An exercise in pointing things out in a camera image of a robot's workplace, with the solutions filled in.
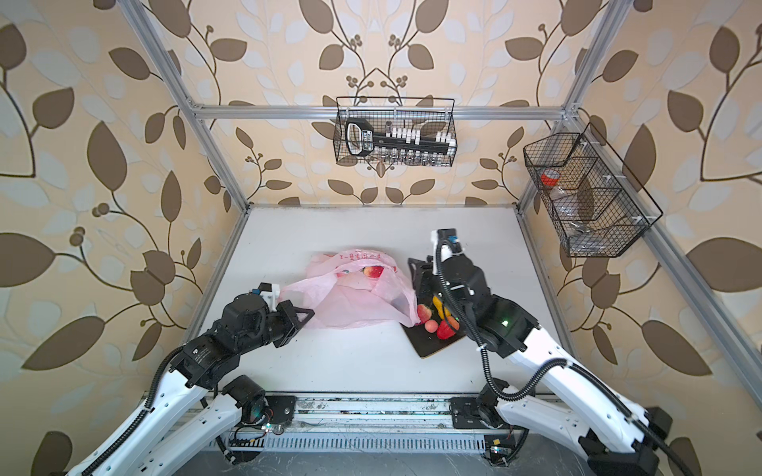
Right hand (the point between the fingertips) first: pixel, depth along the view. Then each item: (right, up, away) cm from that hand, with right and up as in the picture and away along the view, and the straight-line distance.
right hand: (417, 264), depth 67 cm
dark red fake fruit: (+9, -21, +18) cm, 29 cm away
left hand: (-24, -12, +5) cm, 27 cm away
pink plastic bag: (-19, -11, +30) cm, 37 cm away
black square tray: (+4, -24, +18) cm, 30 cm away
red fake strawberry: (+3, -16, +18) cm, 24 cm away
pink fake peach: (+6, -20, +19) cm, 29 cm away
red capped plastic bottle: (+41, +24, +20) cm, 52 cm away
